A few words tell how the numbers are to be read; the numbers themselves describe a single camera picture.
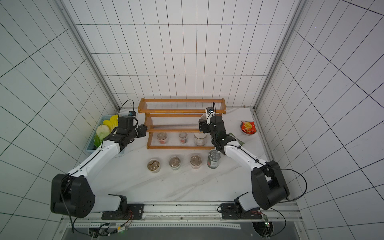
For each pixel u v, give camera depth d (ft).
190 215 2.39
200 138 3.00
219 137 2.12
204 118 2.76
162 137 3.11
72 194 1.33
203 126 2.50
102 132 3.04
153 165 2.72
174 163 2.74
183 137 3.04
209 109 2.38
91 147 3.01
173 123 3.32
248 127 3.29
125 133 2.10
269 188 1.39
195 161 2.79
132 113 2.47
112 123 3.27
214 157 2.62
